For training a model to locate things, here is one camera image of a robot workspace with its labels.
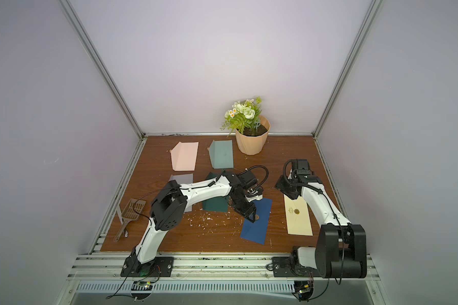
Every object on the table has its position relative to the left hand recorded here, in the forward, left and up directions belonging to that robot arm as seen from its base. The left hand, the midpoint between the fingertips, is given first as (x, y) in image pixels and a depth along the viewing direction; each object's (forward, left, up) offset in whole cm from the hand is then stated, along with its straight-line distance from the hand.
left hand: (254, 219), depth 81 cm
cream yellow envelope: (+2, -21, -5) cm, 21 cm away
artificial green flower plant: (+40, +5, +24) cm, 47 cm away
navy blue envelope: (-4, -2, -4) cm, 5 cm away
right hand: (+17, -13, +6) cm, 22 cm away
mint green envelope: (+39, +17, -4) cm, 43 cm away
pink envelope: (+39, +40, -4) cm, 55 cm away
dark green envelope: (+3, +16, +9) cm, 18 cm away
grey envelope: (+24, +38, -6) cm, 45 cm away
